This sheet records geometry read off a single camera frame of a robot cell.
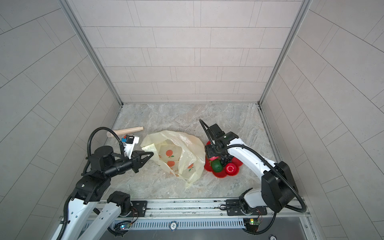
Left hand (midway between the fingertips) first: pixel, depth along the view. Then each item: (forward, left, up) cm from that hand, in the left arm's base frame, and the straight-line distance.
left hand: (155, 154), depth 66 cm
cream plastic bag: (+2, -12, -6) cm, 13 cm away
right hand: (+9, -26, -15) cm, 32 cm away
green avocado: (+2, -30, -17) cm, 34 cm away
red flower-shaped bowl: (0, -38, -17) cm, 41 cm away
